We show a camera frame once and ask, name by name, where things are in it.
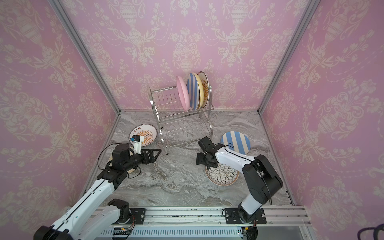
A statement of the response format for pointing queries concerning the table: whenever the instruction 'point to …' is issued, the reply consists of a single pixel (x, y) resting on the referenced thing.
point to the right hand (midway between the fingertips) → (203, 162)
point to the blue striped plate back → (240, 142)
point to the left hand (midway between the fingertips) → (156, 151)
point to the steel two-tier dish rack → (177, 126)
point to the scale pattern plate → (222, 175)
